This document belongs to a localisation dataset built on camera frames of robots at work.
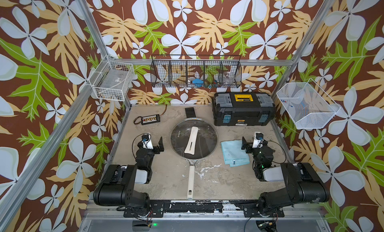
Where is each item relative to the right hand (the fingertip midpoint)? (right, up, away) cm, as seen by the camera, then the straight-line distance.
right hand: (250, 136), depth 90 cm
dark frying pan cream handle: (-37, -20, -17) cm, 45 cm away
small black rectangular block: (-37, +16, +22) cm, 46 cm away
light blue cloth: (-10, -11, +1) cm, 15 cm away
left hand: (-59, 0, -1) cm, 59 cm away
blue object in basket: (-32, +34, +4) cm, 47 cm away
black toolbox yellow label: (-1, +17, +8) cm, 19 cm away
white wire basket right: (+29, +18, -8) cm, 35 cm away
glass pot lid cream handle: (-37, -5, -9) cm, 38 cm away
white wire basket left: (-83, +33, -4) cm, 90 cm away
